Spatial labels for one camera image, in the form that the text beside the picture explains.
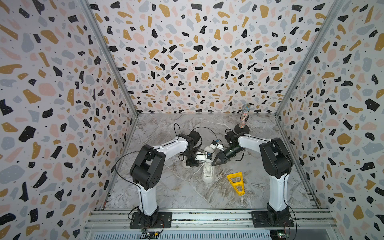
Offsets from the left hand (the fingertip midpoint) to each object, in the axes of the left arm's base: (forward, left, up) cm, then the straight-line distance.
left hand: (197, 161), depth 91 cm
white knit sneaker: (-6, -6, +1) cm, 9 cm away
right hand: (-4, -10, +2) cm, 11 cm away
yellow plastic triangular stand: (-11, -23, -4) cm, 26 cm away
